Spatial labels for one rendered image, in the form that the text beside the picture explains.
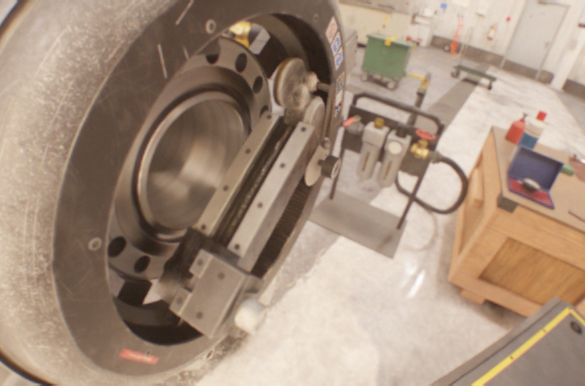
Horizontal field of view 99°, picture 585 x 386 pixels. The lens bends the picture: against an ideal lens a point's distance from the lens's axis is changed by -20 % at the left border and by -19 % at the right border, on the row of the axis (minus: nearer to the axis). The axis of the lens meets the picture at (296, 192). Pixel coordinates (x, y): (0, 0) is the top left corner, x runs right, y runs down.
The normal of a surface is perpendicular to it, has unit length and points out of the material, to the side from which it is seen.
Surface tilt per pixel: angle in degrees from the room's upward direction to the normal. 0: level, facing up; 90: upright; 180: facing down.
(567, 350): 0
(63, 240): 90
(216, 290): 38
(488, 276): 90
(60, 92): 75
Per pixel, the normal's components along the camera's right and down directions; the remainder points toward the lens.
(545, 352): 0.14, -0.79
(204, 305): -0.19, -0.34
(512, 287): -0.48, 0.47
